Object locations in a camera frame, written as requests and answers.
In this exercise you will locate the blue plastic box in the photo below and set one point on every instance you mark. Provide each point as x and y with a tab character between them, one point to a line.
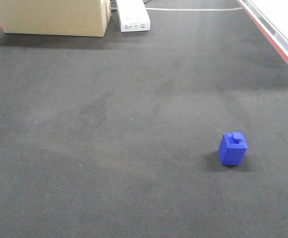
233	153

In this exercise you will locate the dark grey belt conveyor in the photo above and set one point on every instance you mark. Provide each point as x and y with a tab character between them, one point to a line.
109	148

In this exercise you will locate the long white carton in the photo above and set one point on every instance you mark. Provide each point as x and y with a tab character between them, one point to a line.
132	15

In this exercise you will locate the large cardboard box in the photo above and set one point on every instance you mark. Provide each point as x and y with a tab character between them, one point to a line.
52	17

